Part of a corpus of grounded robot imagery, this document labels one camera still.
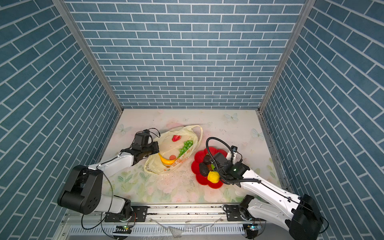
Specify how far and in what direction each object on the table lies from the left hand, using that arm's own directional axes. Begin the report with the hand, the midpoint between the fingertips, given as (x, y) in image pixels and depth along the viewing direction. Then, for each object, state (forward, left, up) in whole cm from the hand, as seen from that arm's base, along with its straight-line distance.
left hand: (159, 145), depth 92 cm
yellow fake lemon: (-20, -32, -1) cm, 38 cm away
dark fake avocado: (-15, -27, -1) cm, 31 cm away
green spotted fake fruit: (-14, -32, -2) cm, 35 cm away
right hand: (-14, -37, +4) cm, 40 cm away
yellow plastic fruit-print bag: (+3, -9, -6) cm, 11 cm away
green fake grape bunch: (+1, -17, -2) cm, 17 cm away
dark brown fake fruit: (-9, -30, -2) cm, 31 cm away
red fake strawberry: (+8, -9, -3) cm, 13 cm away
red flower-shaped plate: (-7, -25, -4) cm, 26 cm away
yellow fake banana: (-9, -5, -3) cm, 11 cm away
